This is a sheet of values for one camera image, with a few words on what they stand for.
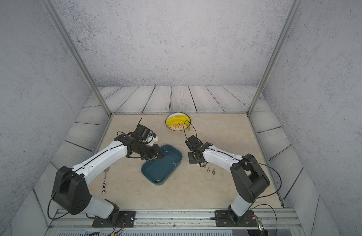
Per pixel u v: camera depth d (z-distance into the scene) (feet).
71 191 1.37
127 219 2.40
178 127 3.65
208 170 2.97
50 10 2.32
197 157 2.13
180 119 3.63
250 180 1.48
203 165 2.35
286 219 2.44
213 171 2.92
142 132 2.20
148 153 2.34
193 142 2.36
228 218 2.16
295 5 2.29
